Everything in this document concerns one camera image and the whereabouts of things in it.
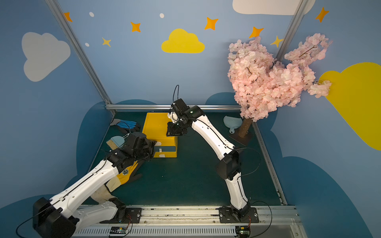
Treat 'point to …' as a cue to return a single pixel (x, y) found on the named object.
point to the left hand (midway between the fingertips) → (158, 141)
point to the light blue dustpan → (232, 123)
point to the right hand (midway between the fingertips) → (170, 133)
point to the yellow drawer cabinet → (155, 129)
